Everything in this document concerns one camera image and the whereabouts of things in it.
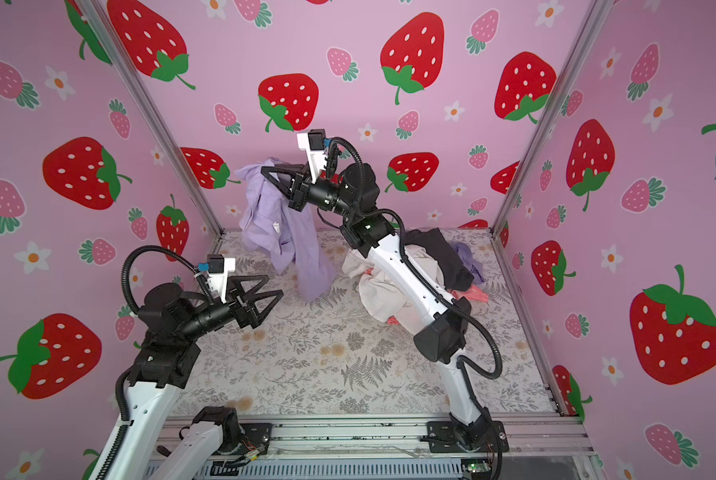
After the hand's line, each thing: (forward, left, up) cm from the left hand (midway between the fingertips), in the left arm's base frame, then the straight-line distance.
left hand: (273, 287), depth 63 cm
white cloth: (+13, -24, -24) cm, 36 cm away
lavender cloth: (+35, -58, -32) cm, 74 cm away
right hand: (+13, 0, +20) cm, 24 cm away
